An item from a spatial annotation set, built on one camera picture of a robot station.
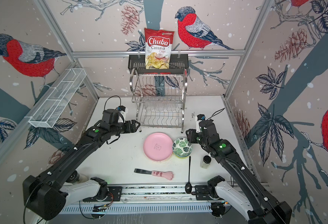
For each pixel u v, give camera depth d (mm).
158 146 890
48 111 722
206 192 728
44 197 368
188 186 759
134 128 707
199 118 671
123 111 710
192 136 657
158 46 835
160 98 1041
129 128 685
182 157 815
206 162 759
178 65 1069
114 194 728
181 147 858
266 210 377
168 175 792
